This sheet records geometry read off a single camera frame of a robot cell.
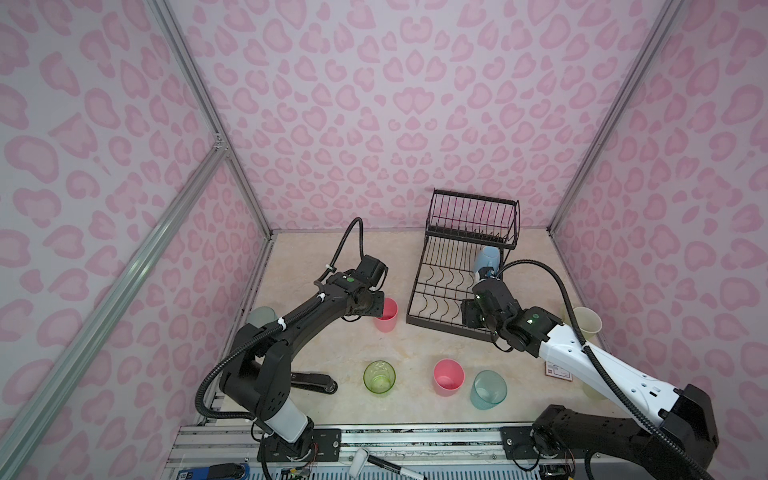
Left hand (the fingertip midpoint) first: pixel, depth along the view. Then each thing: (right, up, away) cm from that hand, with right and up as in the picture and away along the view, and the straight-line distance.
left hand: (376, 304), depth 88 cm
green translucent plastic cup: (+1, -19, -4) cm, 20 cm away
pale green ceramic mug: (+62, -5, -1) cm, 62 cm away
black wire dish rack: (+27, +20, -2) cm, 33 cm away
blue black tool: (-33, -34, -21) cm, 52 cm away
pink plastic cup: (+3, -4, -3) cm, 6 cm away
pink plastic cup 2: (+20, -19, -7) cm, 28 cm away
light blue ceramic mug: (+36, +14, +7) cm, 39 cm away
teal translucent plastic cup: (+31, -22, -7) cm, 38 cm away
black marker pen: (-2, -32, -19) cm, 37 cm away
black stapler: (-15, -20, -7) cm, 26 cm away
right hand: (+26, 0, -7) cm, 27 cm away
